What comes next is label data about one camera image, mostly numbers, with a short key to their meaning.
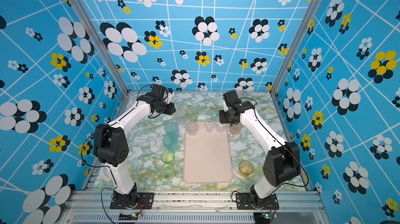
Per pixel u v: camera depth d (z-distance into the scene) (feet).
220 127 3.24
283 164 1.42
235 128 3.02
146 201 2.43
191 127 3.24
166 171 2.71
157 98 2.37
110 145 1.61
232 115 2.27
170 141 3.03
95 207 2.41
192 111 3.53
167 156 2.90
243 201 2.38
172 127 2.94
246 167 2.72
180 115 3.43
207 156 3.05
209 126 3.19
